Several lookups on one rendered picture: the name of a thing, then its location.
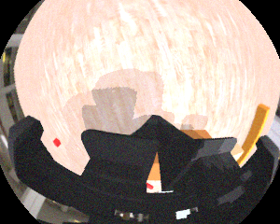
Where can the small red square block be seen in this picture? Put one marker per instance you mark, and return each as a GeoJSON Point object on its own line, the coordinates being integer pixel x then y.
{"type": "Point", "coordinates": [56, 142]}

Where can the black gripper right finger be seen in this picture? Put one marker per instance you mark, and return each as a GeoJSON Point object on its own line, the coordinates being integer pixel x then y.
{"type": "Point", "coordinates": [177, 151]}

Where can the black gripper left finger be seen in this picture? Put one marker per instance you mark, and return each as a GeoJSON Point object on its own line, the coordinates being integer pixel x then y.
{"type": "Point", "coordinates": [137, 148]}

